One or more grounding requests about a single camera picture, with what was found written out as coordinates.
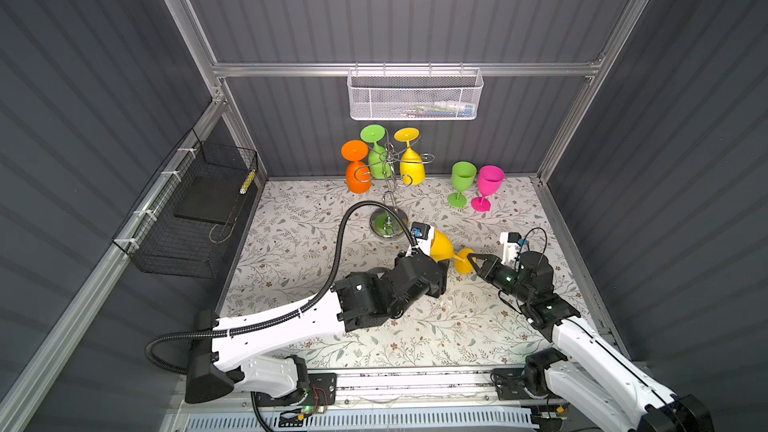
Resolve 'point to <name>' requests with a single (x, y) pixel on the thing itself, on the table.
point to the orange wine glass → (358, 175)
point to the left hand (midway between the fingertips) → (441, 260)
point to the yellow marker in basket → (246, 185)
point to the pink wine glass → (489, 181)
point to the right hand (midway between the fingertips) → (472, 258)
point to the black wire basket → (183, 224)
